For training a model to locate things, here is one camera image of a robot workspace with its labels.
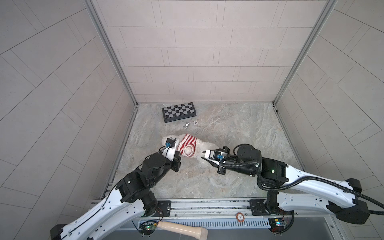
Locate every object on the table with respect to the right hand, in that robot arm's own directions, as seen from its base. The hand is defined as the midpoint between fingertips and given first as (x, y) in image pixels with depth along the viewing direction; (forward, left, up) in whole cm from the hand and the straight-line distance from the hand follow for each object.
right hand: (203, 156), depth 58 cm
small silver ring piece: (+39, +3, -27) cm, 48 cm away
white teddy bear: (+6, +1, -2) cm, 7 cm away
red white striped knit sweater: (+4, +6, +1) cm, 8 cm away
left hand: (+7, +8, -6) cm, 12 cm away
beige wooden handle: (-22, +3, -25) cm, 33 cm away
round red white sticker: (-17, -16, -30) cm, 38 cm away
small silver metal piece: (+36, +9, -26) cm, 46 cm away
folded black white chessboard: (+46, +15, -23) cm, 53 cm away
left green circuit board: (-19, +27, -27) cm, 42 cm away
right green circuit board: (-21, -32, -31) cm, 49 cm away
